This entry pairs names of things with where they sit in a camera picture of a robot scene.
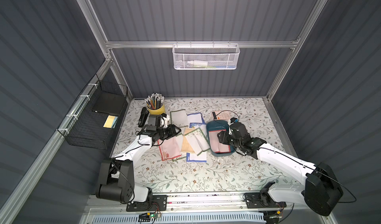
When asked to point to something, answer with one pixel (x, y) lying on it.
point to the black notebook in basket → (109, 102)
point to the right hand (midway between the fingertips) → (221, 136)
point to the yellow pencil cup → (157, 112)
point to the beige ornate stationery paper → (186, 147)
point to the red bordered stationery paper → (169, 148)
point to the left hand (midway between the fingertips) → (180, 131)
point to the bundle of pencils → (155, 101)
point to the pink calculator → (223, 115)
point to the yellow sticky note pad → (110, 122)
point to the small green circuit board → (155, 215)
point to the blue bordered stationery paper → (195, 118)
